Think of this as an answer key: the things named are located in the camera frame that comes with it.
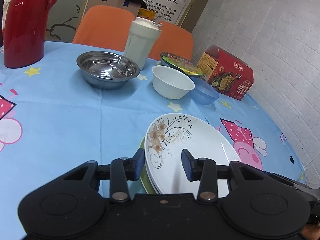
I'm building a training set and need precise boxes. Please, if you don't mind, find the blue cartoon tablecloth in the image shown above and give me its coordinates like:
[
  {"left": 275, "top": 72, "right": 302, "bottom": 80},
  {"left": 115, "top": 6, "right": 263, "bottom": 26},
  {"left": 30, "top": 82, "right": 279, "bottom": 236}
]
[{"left": 1, "top": 42, "right": 303, "bottom": 239}]

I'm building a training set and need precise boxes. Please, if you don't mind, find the light green plate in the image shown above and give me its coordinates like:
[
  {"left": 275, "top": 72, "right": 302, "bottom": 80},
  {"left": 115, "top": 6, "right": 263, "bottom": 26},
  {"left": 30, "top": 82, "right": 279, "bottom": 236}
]
[{"left": 139, "top": 139, "right": 157, "bottom": 195}]

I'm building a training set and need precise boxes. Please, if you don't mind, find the blue translucent plastic bowl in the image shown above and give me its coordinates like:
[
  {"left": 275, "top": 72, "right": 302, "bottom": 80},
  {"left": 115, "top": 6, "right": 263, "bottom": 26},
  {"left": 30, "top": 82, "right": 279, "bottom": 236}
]
[{"left": 188, "top": 77, "right": 220, "bottom": 105}]

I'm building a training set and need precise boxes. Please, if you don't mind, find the yellow snack bag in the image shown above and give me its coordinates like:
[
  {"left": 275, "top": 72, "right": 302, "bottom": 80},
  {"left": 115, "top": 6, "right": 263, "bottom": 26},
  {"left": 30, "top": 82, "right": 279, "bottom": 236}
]
[{"left": 137, "top": 8, "right": 156, "bottom": 21}]

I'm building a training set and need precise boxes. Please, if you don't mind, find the white travel tumbler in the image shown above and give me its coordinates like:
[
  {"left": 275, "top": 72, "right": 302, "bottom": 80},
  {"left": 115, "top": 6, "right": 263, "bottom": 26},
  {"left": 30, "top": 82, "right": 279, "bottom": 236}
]
[{"left": 124, "top": 17, "right": 161, "bottom": 70}]

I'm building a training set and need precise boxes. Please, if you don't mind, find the red thermos jug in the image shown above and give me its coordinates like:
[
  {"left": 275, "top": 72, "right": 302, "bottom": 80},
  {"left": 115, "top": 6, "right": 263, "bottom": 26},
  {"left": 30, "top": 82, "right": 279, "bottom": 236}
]
[{"left": 4, "top": 0, "right": 57, "bottom": 68}]

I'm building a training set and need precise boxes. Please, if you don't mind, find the white floral plate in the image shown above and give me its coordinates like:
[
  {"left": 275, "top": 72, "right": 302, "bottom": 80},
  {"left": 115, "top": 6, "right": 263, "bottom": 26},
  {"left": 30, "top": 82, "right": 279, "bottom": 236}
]
[{"left": 144, "top": 113, "right": 240, "bottom": 195}]

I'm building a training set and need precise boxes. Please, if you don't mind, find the left orange chair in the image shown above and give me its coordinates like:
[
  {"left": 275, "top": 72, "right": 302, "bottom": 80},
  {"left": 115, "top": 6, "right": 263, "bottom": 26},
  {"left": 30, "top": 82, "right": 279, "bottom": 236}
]
[{"left": 72, "top": 5, "right": 136, "bottom": 51}]

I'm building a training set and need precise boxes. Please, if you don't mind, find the right orange chair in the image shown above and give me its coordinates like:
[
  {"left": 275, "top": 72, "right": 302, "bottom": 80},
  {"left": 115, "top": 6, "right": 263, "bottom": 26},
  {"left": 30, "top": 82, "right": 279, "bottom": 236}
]
[{"left": 148, "top": 21, "right": 194, "bottom": 61}]

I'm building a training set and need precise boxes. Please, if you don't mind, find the brown paper bag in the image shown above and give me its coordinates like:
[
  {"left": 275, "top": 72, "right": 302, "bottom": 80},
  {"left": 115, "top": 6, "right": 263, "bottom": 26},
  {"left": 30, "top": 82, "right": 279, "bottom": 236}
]
[{"left": 80, "top": 0, "right": 140, "bottom": 19}]

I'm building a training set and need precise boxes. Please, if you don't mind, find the white plate with grey rim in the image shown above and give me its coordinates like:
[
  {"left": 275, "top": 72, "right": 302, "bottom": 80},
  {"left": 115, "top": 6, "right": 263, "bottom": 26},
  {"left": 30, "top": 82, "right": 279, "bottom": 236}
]
[{"left": 145, "top": 163, "right": 159, "bottom": 194}]

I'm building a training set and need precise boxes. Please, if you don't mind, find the green instant noodle cup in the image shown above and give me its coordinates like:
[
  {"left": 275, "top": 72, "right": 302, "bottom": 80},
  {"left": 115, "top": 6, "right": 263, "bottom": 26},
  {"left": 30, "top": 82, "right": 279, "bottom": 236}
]
[{"left": 160, "top": 52, "right": 203, "bottom": 78}]

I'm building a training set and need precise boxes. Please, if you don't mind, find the orange chair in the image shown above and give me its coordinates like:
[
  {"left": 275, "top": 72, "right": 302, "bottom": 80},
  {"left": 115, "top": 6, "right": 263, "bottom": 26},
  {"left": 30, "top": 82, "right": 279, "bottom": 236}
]
[
  {"left": 72, "top": 5, "right": 136, "bottom": 51},
  {"left": 148, "top": 21, "right": 194, "bottom": 61}
]

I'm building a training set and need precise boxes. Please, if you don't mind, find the stainless steel bowl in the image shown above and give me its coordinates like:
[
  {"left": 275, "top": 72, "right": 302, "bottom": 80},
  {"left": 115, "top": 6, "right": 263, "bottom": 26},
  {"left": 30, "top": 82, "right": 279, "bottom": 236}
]
[{"left": 76, "top": 51, "right": 140, "bottom": 90}]

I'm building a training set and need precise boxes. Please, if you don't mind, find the white wall poster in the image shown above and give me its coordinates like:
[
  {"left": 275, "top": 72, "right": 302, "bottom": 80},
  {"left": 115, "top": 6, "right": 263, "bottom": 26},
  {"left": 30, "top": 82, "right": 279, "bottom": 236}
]
[{"left": 144, "top": 0, "right": 194, "bottom": 26}]

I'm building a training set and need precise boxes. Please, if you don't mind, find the red cracker box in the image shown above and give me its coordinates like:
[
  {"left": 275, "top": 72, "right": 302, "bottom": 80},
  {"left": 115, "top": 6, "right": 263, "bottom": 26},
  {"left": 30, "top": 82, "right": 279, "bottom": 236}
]
[{"left": 197, "top": 46, "right": 254, "bottom": 101}]

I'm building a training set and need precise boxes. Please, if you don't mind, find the white ceramic bowl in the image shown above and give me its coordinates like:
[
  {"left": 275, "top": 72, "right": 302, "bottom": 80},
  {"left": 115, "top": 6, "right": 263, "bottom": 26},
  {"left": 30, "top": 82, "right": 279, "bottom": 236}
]
[{"left": 152, "top": 65, "right": 195, "bottom": 100}]

